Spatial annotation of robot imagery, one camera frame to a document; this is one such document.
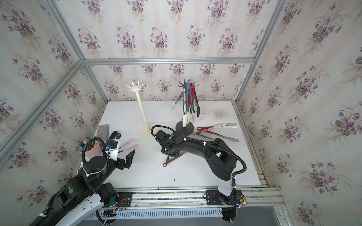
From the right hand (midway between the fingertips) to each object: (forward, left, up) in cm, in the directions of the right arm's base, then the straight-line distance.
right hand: (168, 153), depth 86 cm
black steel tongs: (+21, -18, +18) cm, 33 cm away
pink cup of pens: (-1, +43, +6) cm, 44 cm away
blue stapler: (+12, +38, 0) cm, 40 cm away
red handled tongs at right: (+18, -28, -4) cm, 34 cm away
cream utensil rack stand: (+18, +19, -4) cm, 26 cm away
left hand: (-6, +19, +17) cm, 26 cm away
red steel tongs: (-5, -1, +1) cm, 5 cm away
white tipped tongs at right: (+21, -22, -4) cm, 31 cm away
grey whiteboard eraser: (+14, +47, 0) cm, 49 cm away
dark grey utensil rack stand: (+22, -6, -6) cm, 23 cm away
